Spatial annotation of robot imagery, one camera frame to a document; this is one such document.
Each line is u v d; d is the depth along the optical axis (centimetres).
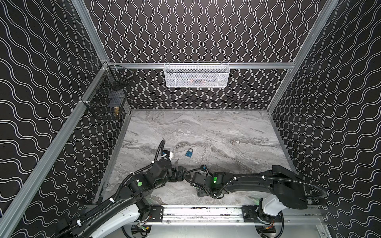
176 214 77
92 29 76
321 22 74
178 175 67
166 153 67
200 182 62
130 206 57
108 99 98
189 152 97
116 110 83
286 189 44
